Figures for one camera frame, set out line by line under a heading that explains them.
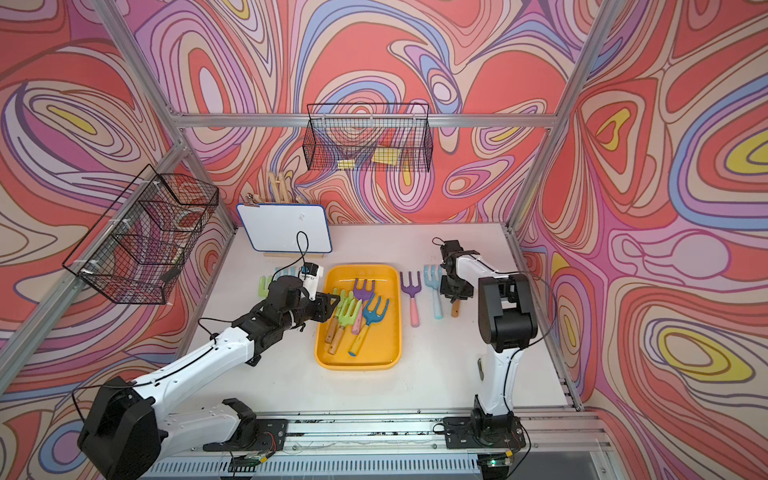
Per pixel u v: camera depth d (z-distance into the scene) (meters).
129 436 0.39
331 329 0.91
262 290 1.01
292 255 1.09
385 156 0.91
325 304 0.72
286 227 1.22
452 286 0.84
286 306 0.63
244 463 0.70
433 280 1.04
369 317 0.93
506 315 0.54
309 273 0.72
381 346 0.88
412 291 0.99
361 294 0.97
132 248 0.73
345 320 0.92
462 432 0.73
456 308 0.94
